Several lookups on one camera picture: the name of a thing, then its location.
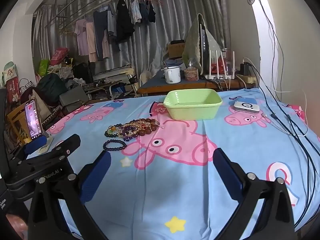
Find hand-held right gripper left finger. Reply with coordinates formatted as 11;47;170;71
27;150;112;240

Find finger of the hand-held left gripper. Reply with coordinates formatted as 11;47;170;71
17;135;48;159
49;134;81;162

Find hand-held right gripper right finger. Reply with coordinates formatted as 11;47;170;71
212;148;295;240

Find dark blue bead bracelet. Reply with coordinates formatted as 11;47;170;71
103;139;127;152

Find purple bead bracelet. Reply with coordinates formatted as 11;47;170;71
122;131;139;142

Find colourful gemstone bracelet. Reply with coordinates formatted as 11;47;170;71
117;122;148;137

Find green plastic basin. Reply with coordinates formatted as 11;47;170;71
163;89;223;121

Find brown wooden bead bracelet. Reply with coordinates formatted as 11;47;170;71
138;120;161;136

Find person's left hand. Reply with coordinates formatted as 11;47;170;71
6;215;28;240

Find smartphone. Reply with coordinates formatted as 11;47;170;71
24;98;45;142

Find wooden chair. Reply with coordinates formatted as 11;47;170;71
7;102;31;143

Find grey box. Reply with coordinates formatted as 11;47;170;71
59;85;89;107

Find cartoon pig printed blanket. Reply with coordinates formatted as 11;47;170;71
26;87;320;240

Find dark green bag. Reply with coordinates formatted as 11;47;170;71
37;74;68;98

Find white portable device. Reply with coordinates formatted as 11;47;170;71
229;100;260;114

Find blue white striped bag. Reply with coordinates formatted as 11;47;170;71
111;84;127;96

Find cartoon print bag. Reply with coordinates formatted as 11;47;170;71
2;64;19;88

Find green shopping bag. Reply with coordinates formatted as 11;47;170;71
37;59;50;77

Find red shopping bag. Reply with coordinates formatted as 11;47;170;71
50;48;69;67

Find beige power strip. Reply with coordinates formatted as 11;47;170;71
236;74;257;84

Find white router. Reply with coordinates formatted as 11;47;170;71
204;50;237;80

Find wooden table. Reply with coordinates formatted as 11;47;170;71
137;69;258;97

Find pink hanging garment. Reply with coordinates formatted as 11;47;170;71
74;19;97;63

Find bag of round biscuits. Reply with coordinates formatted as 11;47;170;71
184;59;200;82

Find black charger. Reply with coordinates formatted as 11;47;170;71
240;62;251;76

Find red plastic bag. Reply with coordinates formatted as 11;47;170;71
210;57;225;73

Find white enamel mug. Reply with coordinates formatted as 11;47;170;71
163;66;181;84

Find dark blue hanging trousers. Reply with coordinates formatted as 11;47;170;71
93;10;110;61

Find glass jar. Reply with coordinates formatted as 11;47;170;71
220;48;233;73

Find blue folded cloth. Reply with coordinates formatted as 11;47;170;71
164;59;184;68

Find black monitor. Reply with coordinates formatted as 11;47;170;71
199;24;208;77

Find black hanging garment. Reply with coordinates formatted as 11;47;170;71
116;0;135;43

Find green patterned cover cloth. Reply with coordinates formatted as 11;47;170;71
182;13;223;75

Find cardboard box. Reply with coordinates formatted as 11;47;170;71
167;42;186;59

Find grey curtain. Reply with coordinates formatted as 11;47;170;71
32;0;232;80

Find white hanging shirt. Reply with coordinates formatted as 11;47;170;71
129;0;142;26

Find dark blue hanging clothing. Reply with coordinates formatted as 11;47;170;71
139;0;157;23

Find white cable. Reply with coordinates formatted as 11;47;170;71
261;90;309;138

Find black cable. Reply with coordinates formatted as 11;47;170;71
246;0;320;228

